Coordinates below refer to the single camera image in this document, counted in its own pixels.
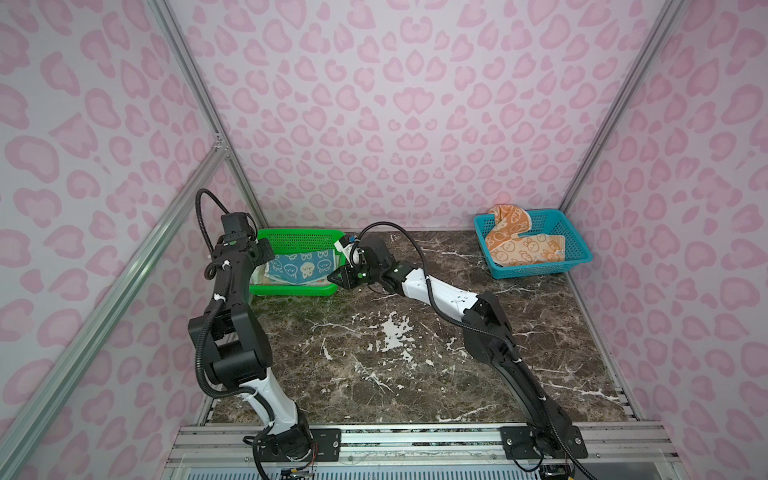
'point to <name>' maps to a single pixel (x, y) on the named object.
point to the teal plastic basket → (546, 222)
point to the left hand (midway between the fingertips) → (259, 247)
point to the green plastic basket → (288, 240)
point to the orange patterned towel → (507, 245)
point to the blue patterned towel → (302, 266)
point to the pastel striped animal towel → (260, 277)
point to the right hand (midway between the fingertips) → (332, 274)
